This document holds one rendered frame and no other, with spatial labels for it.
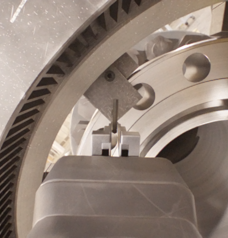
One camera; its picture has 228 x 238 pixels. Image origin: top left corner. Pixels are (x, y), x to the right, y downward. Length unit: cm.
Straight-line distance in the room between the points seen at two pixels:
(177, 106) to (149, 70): 6
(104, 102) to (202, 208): 35
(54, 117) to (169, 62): 15
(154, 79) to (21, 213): 22
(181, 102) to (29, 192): 21
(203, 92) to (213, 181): 31
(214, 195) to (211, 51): 34
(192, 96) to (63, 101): 16
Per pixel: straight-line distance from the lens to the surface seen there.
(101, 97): 21
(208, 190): 51
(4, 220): 22
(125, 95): 21
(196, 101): 25
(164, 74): 23
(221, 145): 53
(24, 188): 21
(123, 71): 22
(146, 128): 23
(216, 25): 27
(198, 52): 25
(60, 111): 16
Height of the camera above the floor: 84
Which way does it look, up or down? 10 degrees down
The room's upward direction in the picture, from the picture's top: 49 degrees counter-clockwise
